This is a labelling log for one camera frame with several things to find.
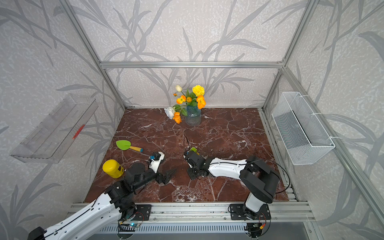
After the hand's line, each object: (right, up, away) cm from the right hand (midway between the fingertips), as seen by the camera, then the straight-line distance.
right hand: (190, 170), depth 87 cm
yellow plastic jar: (-41, +4, -8) cm, 42 cm away
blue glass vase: (+2, +32, +15) cm, 36 cm away
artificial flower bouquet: (+3, +43, +4) cm, 43 cm away
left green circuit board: (-28, -22, -16) cm, 39 cm away
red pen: (-49, +24, -20) cm, 59 cm away
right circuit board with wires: (+33, -24, -15) cm, 43 cm away
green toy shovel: (-45, +13, +12) cm, 48 cm away
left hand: (-9, +6, -11) cm, 15 cm away
